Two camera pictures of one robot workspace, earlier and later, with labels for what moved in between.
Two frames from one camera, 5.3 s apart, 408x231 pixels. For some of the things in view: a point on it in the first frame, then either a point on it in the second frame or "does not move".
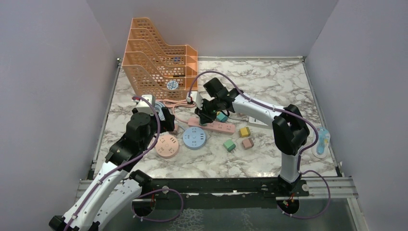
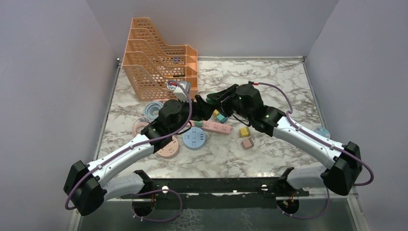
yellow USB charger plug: x=245 y=132 does not move
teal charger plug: x=222 y=117 does not move
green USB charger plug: x=229 y=145 -> x=199 y=123
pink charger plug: x=247 y=143 does not move
